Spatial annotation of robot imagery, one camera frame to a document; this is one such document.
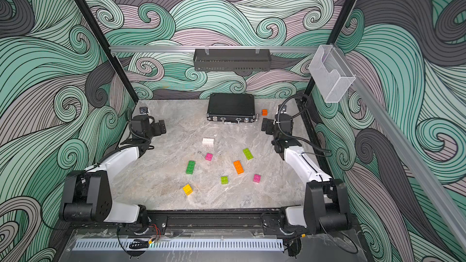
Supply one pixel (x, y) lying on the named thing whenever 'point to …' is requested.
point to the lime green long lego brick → (247, 154)
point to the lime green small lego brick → (224, 179)
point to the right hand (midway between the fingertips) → (272, 120)
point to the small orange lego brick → (264, 112)
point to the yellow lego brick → (187, 189)
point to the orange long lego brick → (238, 167)
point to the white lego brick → (209, 141)
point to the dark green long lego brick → (190, 167)
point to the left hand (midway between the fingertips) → (153, 120)
